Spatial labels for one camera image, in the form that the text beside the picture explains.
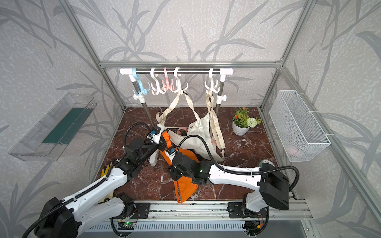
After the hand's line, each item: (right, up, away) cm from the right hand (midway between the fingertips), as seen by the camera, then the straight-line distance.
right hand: (169, 165), depth 74 cm
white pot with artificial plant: (+44, +21, +23) cm, 54 cm away
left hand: (-1, +18, +1) cm, 18 cm away
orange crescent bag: (+8, -13, +4) cm, 16 cm away
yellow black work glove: (-40, -8, +10) cm, 42 cm away
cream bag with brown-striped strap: (+21, +17, +7) cm, 28 cm away
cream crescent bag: (+2, +22, +37) cm, 43 cm away
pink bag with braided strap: (+4, +16, +24) cm, 29 cm away
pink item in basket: (+61, +8, -2) cm, 62 cm away
